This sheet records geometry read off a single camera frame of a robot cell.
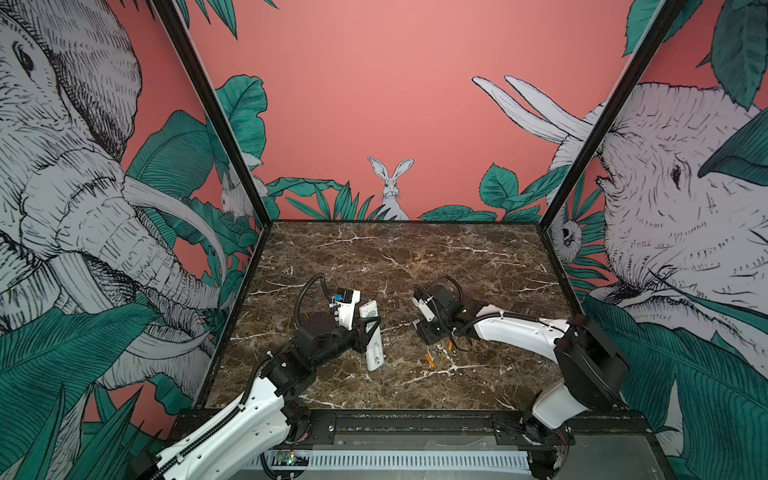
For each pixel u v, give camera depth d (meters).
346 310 0.66
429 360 0.86
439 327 0.66
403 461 0.70
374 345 0.73
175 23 0.70
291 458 0.70
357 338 0.65
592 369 0.45
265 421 0.60
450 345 0.75
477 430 0.75
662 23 0.70
